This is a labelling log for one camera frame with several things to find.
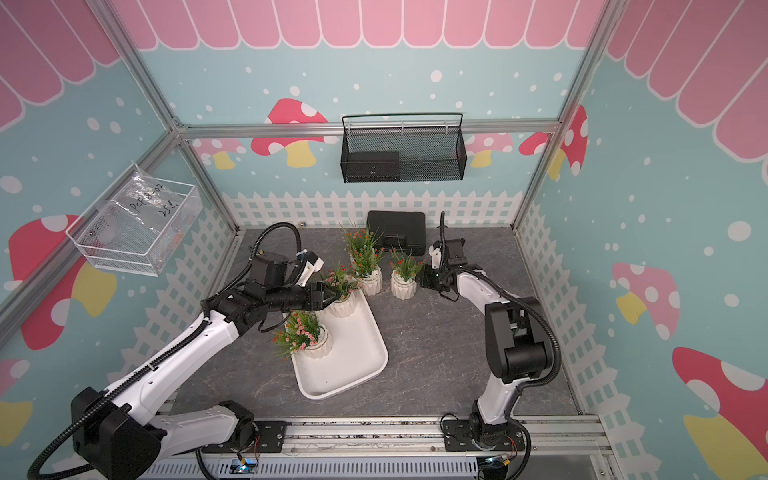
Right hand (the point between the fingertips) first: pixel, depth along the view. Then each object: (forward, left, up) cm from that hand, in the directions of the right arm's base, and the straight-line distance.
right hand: (419, 277), depth 95 cm
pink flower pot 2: (-22, +32, +7) cm, 39 cm away
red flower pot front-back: (+1, +15, -2) cm, 15 cm away
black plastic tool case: (+25, +9, -4) cm, 27 cm away
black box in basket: (+21, +14, +27) cm, 37 cm away
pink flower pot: (-6, +23, +6) cm, 25 cm away
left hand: (-16, +23, +13) cm, 31 cm away
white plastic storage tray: (-21, +19, -8) cm, 29 cm away
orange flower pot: (0, +5, -2) cm, 6 cm away
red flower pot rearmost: (+10, +19, +5) cm, 22 cm away
